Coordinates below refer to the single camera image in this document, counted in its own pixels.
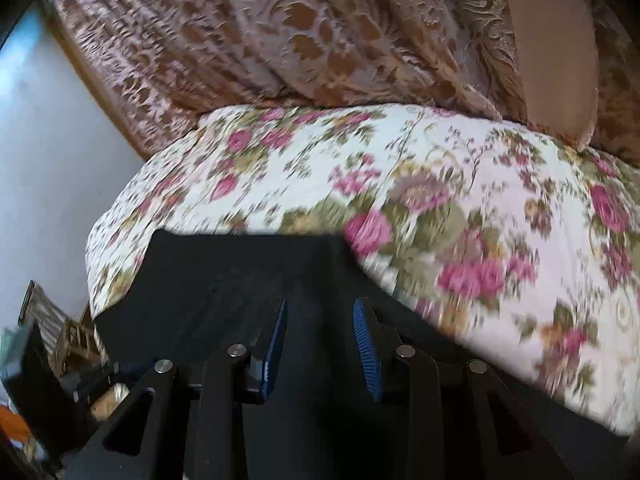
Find wooden window frame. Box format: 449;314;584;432
37;0;149;160

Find brown patterned curtain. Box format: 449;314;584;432
52;0;639;164

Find wooden rack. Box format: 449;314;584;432
17;281;102;377

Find black pants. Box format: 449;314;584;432
96;231;639;479

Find floral bedspread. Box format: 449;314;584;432
86;104;639;434

